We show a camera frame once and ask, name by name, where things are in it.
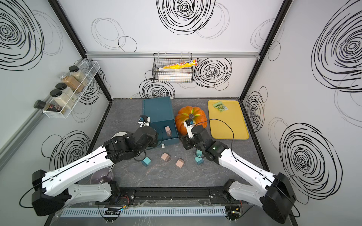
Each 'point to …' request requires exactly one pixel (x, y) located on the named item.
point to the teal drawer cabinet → (160, 111)
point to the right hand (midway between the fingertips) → (183, 136)
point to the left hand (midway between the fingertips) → (156, 134)
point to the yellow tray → (229, 125)
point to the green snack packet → (220, 107)
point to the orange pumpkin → (198, 115)
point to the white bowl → (119, 134)
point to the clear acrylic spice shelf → (88, 68)
